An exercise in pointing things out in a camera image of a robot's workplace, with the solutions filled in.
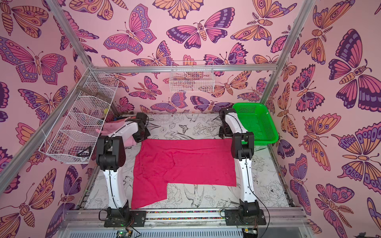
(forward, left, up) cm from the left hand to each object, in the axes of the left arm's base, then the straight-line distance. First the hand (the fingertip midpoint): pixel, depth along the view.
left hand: (147, 136), depth 104 cm
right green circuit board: (-54, -61, -3) cm, 81 cm away
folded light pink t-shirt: (+4, +25, +6) cm, 26 cm away
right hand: (0, -54, -1) cm, 54 cm away
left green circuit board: (-56, 0, -3) cm, 56 cm away
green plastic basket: (+19, -82, -2) cm, 84 cm away
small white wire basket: (+24, -32, +31) cm, 51 cm away
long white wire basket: (-19, +26, +25) cm, 40 cm away
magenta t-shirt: (-18, -38, -3) cm, 42 cm away
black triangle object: (-23, +23, +17) cm, 37 cm away
